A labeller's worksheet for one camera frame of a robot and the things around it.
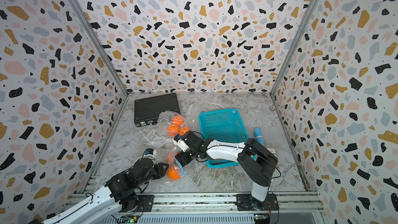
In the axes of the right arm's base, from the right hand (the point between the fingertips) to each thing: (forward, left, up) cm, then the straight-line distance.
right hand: (178, 159), depth 83 cm
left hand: (-4, +5, -1) cm, 6 cm away
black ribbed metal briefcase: (+35, +28, -1) cm, 45 cm away
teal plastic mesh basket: (+26, -25, -6) cm, 37 cm away
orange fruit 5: (0, +6, -1) cm, 6 cm away
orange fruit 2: (+17, +6, +2) cm, 18 cm away
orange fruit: (+21, +3, +6) cm, 22 cm away
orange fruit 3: (+17, -1, +2) cm, 17 cm away
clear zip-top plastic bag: (+18, +7, +6) cm, 21 cm away
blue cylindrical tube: (+18, -46, -4) cm, 50 cm away
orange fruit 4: (-8, +2, +1) cm, 8 cm away
